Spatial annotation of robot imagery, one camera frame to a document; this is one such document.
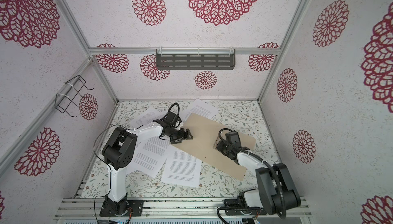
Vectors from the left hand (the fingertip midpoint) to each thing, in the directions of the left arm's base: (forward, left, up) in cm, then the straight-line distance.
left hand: (186, 141), depth 96 cm
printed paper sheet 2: (-16, +2, -3) cm, 17 cm away
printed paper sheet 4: (+20, +29, -2) cm, 36 cm away
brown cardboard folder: (+11, -12, -5) cm, 17 cm away
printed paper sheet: (+30, -10, -3) cm, 32 cm away
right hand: (-3, -19, +3) cm, 20 cm away
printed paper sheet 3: (-9, +22, -1) cm, 23 cm away
